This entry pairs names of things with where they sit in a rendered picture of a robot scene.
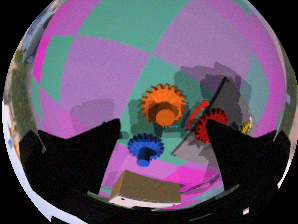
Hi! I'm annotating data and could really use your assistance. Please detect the yellow gear with black stripe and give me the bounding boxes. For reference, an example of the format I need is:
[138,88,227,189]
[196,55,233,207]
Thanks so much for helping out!
[239,121,250,135]

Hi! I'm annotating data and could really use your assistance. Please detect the orange gear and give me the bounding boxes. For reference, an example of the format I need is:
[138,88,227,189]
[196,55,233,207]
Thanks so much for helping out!
[140,83,186,128]

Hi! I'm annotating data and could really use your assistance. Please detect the red gear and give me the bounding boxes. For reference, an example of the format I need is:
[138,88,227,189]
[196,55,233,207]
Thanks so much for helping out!
[194,108,229,144]

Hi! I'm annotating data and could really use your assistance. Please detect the blue gear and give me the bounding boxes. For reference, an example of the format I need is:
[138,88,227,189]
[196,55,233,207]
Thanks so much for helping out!
[128,133,164,167]

